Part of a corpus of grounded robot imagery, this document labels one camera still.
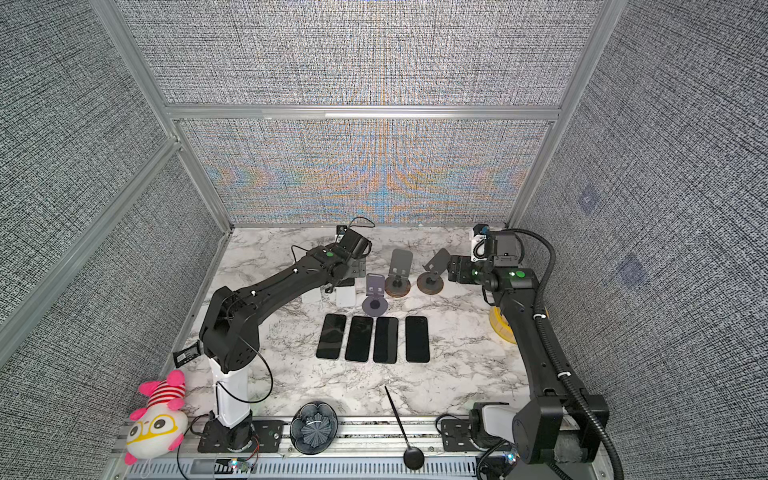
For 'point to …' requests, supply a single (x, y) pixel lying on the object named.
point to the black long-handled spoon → (413, 457)
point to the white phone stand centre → (345, 296)
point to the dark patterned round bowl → (313, 427)
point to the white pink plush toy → (159, 427)
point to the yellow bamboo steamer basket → (500, 325)
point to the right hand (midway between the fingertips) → (465, 257)
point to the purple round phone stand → (375, 304)
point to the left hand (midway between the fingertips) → (352, 261)
